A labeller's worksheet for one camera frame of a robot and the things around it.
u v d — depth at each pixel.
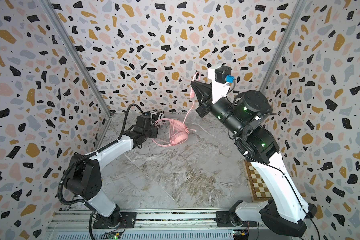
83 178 0.45
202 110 0.40
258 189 0.82
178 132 0.89
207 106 0.38
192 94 0.49
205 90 0.40
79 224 0.74
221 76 0.33
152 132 0.83
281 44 0.84
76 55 0.86
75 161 0.44
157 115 1.09
